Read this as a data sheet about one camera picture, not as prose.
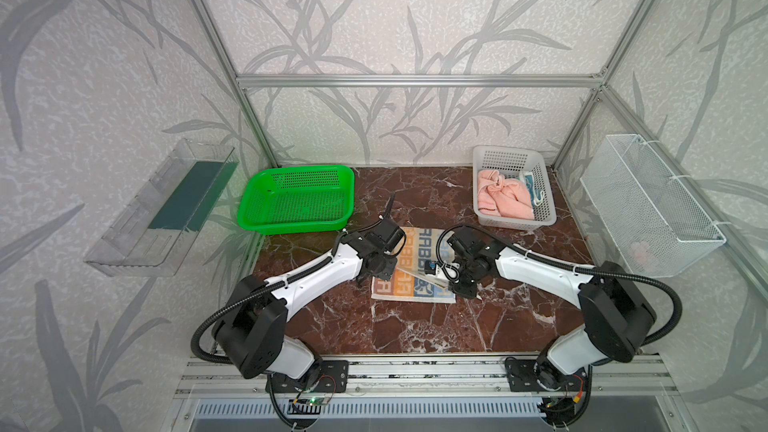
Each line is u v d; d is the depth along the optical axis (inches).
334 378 28.5
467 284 29.1
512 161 45.6
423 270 30.3
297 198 43.9
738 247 22.3
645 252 28.9
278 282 17.9
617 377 29.9
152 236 24.9
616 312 17.2
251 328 16.5
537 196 40.2
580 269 19.1
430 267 29.8
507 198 40.1
